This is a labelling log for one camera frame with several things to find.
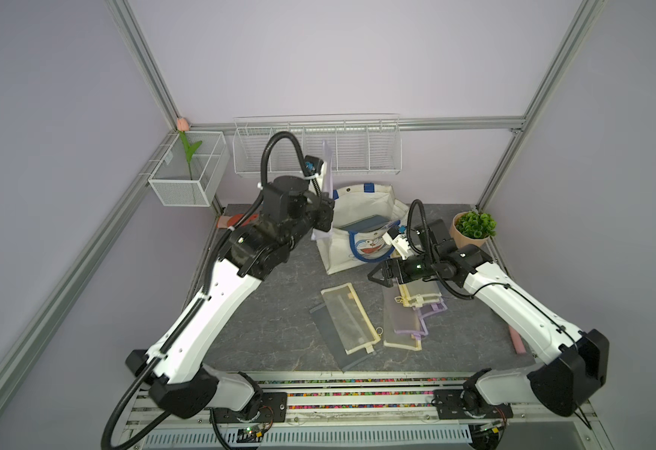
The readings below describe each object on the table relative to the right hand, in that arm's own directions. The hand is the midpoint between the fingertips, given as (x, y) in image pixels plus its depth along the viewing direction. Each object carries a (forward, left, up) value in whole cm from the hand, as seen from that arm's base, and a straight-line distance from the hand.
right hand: (379, 273), depth 76 cm
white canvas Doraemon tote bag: (+32, +2, -11) cm, 34 cm away
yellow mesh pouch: (-5, +8, -21) cm, 22 cm away
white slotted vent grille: (-36, -7, -14) cm, 39 cm away
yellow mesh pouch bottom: (-6, -9, -22) cm, 24 cm away
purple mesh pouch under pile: (-2, -16, -20) cm, 26 cm away
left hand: (+7, +13, +22) cm, 27 cm away
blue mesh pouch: (+28, +1, -11) cm, 30 cm away
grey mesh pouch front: (-8, +15, -21) cm, 27 cm away
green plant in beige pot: (+23, -36, -8) cm, 43 cm away
